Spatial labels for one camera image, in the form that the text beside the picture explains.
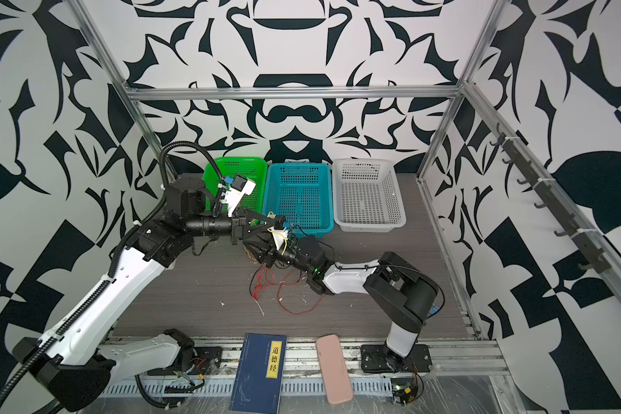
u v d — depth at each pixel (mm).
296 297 870
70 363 379
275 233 662
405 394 707
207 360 732
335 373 704
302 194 1151
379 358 745
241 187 554
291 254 685
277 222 646
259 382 702
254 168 1156
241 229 541
